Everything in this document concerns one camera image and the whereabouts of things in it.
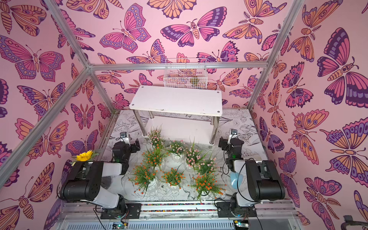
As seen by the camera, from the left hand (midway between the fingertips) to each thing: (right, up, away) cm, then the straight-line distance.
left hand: (131, 138), depth 94 cm
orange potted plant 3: (+30, -18, -20) cm, 40 cm away
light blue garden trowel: (+64, -22, -11) cm, 68 cm away
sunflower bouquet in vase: (-11, -5, -28) cm, 30 cm away
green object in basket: (+42, +38, 0) cm, 56 cm away
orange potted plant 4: (+46, -19, -26) cm, 56 cm away
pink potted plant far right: (+48, -12, -20) cm, 53 cm away
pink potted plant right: (+40, -7, -16) cm, 43 cm away
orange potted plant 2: (+15, -19, -20) cm, 31 cm away
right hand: (+65, +1, -1) cm, 65 cm away
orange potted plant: (+18, -9, -16) cm, 26 cm away
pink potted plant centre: (+32, -5, -13) cm, 35 cm away
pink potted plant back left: (+17, +2, -9) cm, 19 cm away
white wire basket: (+35, +43, +12) cm, 57 cm away
